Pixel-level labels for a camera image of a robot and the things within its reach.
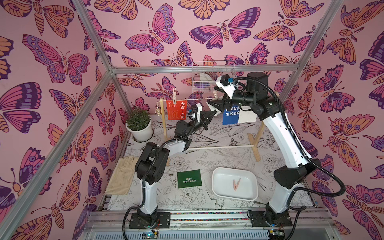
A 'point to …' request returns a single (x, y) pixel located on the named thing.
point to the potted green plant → (139, 123)
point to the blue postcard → (231, 117)
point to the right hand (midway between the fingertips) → (215, 91)
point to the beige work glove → (121, 180)
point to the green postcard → (189, 178)
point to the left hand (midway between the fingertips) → (217, 112)
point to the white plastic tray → (222, 183)
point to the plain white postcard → (245, 116)
